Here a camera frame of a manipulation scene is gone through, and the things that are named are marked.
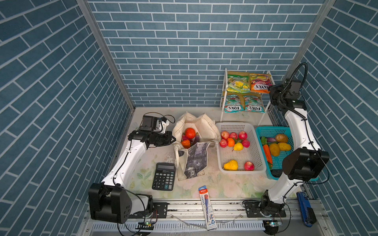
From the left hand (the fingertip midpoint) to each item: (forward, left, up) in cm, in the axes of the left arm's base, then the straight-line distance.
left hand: (175, 138), depth 79 cm
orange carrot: (0, -57, -16) cm, 59 cm away
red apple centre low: (+12, -38, -14) cm, 42 cm away
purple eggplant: (+9, -13, -14) cm, 21 cm away
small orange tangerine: (+5, -34, -13) cm, 37 cm away
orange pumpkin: (0, -6, -6) cm, 8 cm away
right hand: (+23, -52, +19) cm, 60 cm away
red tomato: (+12, -8, -12) cm, 18 cm away
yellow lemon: (+3, -39, -14) cm, 41 cm away
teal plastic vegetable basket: (+4, -65, -15) cm, 67 cm away
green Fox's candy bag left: (+27, -37, 0) cm, 46 cm away
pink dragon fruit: (+9, -4, -14) cm, 17 cm away
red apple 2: (+5, -29, -13) cm, 32 cm away
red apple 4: (+11, -44, -14) cm, 47 cm away
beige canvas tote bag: (-11, -9, -6) cm, 16 cm away
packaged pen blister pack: (-32, -17, -17) cm, 40 cm away
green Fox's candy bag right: (+26, -51, +1) cm, 57 cm away
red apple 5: (+5, -44, -13) cm, 46 cm away
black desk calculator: (-14, +7, -17) cm, 24 cm away
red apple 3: (+11, -31, -13) cm, 36 cm away
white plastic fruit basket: (-2, -47, -15) cm, 49 cm away
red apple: (-11, -42, -14) cm, 46 cm away
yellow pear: (-10, -32, -13) cm, 36 cm away
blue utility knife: (-34, -65, -14) cm, 75 cm away
